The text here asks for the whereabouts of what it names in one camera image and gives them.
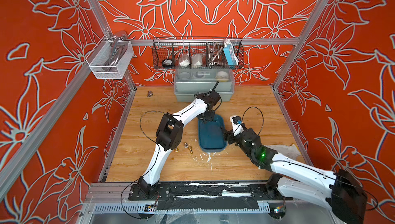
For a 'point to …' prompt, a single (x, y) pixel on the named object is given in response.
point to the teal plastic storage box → (212, 136)
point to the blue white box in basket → (232, 58)
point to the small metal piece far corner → (149, 94)
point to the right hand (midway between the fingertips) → (224, 124)
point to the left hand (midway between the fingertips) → (207, 117)
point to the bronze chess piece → (191, 150)
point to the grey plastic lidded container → (190, 82)
